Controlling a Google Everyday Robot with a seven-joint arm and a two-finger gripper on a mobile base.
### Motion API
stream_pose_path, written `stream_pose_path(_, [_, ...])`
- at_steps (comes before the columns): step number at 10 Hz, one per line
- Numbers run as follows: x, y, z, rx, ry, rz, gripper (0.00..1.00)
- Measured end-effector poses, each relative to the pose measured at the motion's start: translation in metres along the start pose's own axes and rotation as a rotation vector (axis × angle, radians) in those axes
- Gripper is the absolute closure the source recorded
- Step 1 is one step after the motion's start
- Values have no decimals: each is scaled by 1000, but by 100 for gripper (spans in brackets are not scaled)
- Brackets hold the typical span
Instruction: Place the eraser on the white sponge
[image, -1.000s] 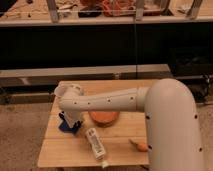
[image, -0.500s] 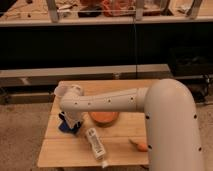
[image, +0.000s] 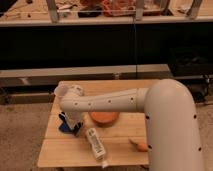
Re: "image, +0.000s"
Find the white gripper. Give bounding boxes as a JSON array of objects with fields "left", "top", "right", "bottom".
[{"left": 59, "top": 112, "right": 83, "bottom": 135}]

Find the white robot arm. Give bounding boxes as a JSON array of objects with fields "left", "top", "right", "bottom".
[{"left": 54, "top": 79, "right": 205, "bottom": 171}]

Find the orange bowl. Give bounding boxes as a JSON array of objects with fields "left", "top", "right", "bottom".
[{"left": 89, "top": 112, "right": 119, "bottom": 127}]

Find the wooden table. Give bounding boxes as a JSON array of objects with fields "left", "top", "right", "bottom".
[{"left": 37, "top": 80, "right": 156, "bottom": 168}]

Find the white tube with label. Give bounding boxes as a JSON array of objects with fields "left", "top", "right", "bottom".
[{"left": 85, "top": 128, "right": 108, "bottom": 169}]

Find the orange carrot toy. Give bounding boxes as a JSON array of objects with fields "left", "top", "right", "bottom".
[{"left": 129, "top": 139, "right": 148, "bottom": 152}]

